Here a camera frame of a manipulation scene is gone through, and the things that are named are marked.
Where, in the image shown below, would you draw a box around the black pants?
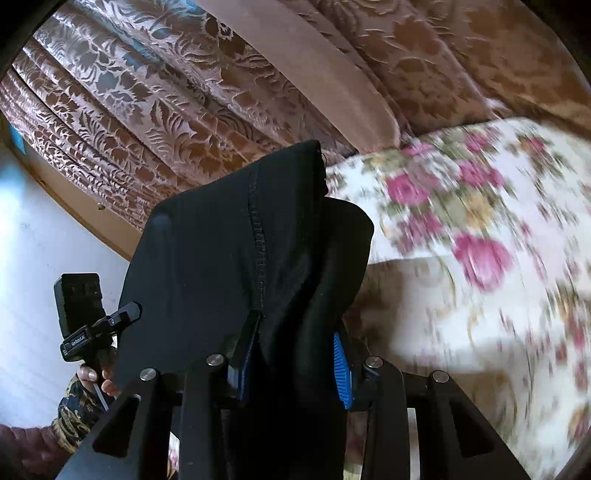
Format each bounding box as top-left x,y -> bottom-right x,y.
114,140 -> 374,479

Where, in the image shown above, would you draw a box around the patterned sleeve forearm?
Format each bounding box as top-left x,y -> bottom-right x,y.
1,367 -> 104,479

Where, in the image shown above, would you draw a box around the person's left hand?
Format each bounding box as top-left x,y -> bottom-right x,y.
76,347 -> 120,398

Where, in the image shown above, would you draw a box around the floral bed sheet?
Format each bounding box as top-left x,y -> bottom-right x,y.
328,118 -> 590,479

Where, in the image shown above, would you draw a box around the brown patterned curtain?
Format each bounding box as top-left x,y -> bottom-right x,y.
1,1 -> 590,228

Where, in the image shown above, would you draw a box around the plain brown curtain band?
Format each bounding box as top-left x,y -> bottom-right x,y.
199,0 -> 401,153

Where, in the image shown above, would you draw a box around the wooden window frame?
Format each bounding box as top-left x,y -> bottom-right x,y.
1,116 -> 140,260

